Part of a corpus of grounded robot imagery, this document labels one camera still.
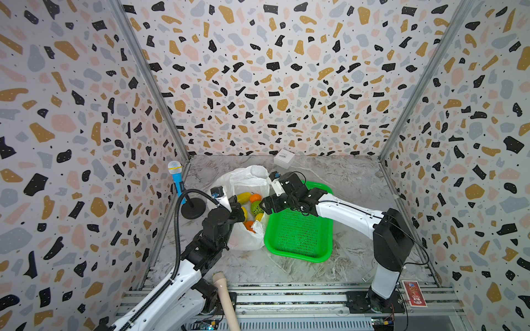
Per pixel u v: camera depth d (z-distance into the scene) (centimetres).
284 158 116
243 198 100
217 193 62
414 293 76
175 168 81
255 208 92
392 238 47
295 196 67
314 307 73
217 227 54
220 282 75
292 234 91
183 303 58
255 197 97
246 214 94
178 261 49
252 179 82
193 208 97
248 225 75
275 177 76
